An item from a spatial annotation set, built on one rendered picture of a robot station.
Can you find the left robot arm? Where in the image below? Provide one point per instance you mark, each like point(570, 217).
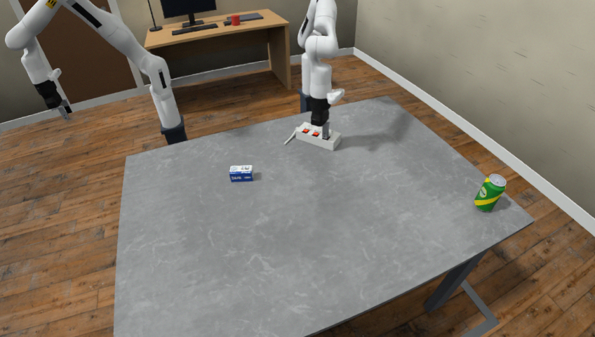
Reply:
point(316, 45)

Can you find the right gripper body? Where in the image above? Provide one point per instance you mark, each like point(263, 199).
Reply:
point(43, 81)

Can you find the green drink can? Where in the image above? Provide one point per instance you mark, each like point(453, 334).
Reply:
point(490, 192)

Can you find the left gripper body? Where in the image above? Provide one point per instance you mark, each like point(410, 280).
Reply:
point(321, 97)

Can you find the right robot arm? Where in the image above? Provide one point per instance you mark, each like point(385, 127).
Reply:
point(114, 31)

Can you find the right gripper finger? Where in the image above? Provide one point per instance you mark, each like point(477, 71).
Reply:
point(62, 111)
point(66, 106)

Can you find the white power strip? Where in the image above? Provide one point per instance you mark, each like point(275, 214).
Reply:
point(313, 134)

